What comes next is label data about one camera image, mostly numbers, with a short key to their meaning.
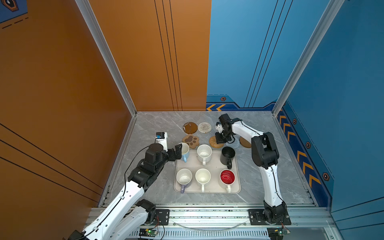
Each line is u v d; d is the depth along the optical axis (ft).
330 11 2.33
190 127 3.57
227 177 2.78
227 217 2.48
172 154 2.19
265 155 1.96
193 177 2.56
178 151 2.24
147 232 2.32
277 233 2.28
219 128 3.17
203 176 2.78
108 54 2.79
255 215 2.42
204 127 3.57
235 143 3.32
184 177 2.77
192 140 3.36
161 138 2.11
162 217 2.43
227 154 3.00
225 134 2.93
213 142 3.34
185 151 2.90
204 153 3.11
